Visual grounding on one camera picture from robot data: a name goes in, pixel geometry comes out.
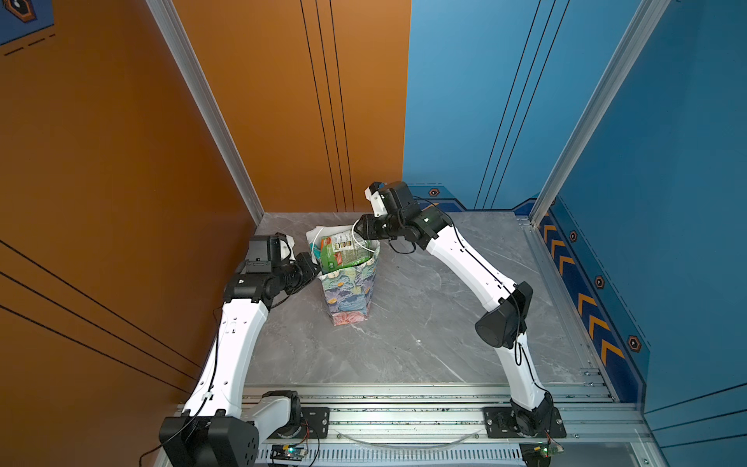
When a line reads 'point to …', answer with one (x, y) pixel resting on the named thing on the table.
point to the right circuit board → (548, 449)
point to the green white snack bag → (342, 250)
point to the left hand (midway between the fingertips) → (323, 262)
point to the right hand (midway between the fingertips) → (360, 226)
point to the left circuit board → (288, 451)
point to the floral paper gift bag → (348, 271)
